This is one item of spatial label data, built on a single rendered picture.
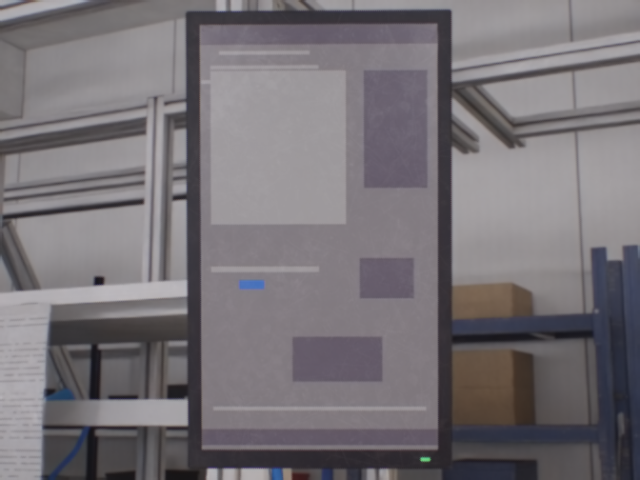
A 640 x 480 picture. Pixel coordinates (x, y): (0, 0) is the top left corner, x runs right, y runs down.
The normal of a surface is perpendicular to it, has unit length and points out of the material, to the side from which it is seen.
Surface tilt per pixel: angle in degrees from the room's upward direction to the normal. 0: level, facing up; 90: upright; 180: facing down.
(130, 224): 90
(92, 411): 90
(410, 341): 101
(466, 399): 90
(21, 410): 89
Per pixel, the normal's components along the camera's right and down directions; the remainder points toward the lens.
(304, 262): -0.01, 0.02
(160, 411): -0.44, -0.16
